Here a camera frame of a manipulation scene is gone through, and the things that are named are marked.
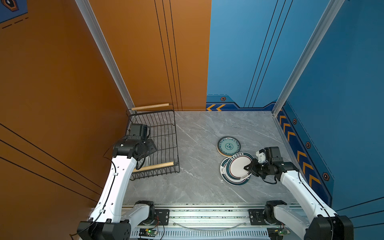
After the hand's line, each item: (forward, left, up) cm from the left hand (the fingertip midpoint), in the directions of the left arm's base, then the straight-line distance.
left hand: (149, 147), depth 75 cm
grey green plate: (+13, -45, -18) cm, 50 cm away
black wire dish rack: (+32, +2, -13) cm, 34 cm away
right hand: (-4, -51, -13) cm, 52 cm away
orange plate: (+7, -40, -19) cm, 45 cm away
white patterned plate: (0, -48, -18) cm, 51 cm away
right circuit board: (-33, -63, -22) cm, 75 cm away
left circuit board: (-33, 0, -23) cm, 41 cm away
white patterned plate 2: (-7, -41, -19) cm, 46 cm away
